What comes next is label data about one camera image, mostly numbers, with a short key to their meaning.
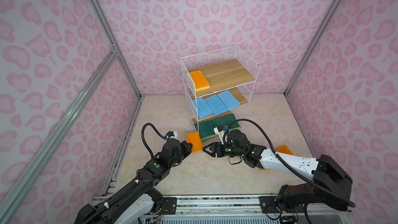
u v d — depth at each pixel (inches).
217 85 26.7
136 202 22.4
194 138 33.0
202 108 31.4
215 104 31.5
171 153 23.8
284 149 35.6
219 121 40.6
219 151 26.7
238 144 24.3
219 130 28.4
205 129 38.3
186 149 27.7
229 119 40.6
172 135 29.4
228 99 32.4
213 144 27.1
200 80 26.4
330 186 15.9
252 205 29.5
